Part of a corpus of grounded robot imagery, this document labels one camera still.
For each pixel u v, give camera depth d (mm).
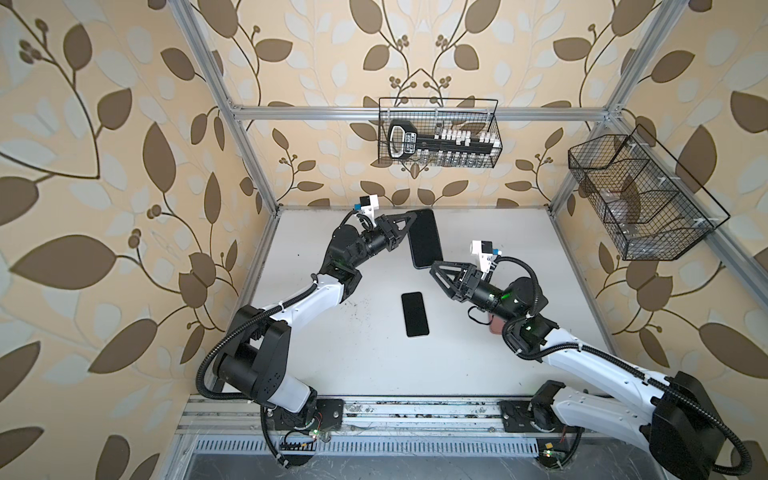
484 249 654
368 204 721
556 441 717
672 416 397
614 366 473
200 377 399
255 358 439
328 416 739
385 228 667
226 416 757
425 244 706
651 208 731
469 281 589
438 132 807
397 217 715
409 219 721
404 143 842
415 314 920
